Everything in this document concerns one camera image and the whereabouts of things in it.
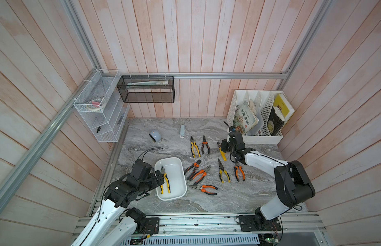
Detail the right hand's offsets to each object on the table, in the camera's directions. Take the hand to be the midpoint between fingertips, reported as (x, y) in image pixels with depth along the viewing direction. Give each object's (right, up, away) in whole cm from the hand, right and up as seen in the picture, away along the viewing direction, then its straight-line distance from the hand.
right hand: (223, 140), depth 95 cm
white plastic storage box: (-31, -17, -3) cm, 35 cm away
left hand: (-38, -20, -22) cm, 48 cm away
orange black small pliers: (-10, -2, +9) cm, 13 cm away
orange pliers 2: (+8, -17, -3) cm, 19 cm away
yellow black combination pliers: (-19, -2, +9) cm, 21 cm away
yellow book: (+35, +19, -6) cm, 41 cm away
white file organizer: (+23, +15, -2) cm, 27 cm away
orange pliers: (-17, -16, -2) cm, 23 cm away
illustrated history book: (+15, +14, +4) cm, 21 cm away
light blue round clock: (-44, +3, +6) cm, 44 cm away
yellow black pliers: (-2, -18, -4) cm, 19 cm away
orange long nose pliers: (-14, -27, -11) cm, 32 cm away
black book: (+34, +12, 0) cm, 36 cm away
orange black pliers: (-13, -19, -5) cm, 24 cm away
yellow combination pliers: (0, -8, 0) cm, 8 cm away
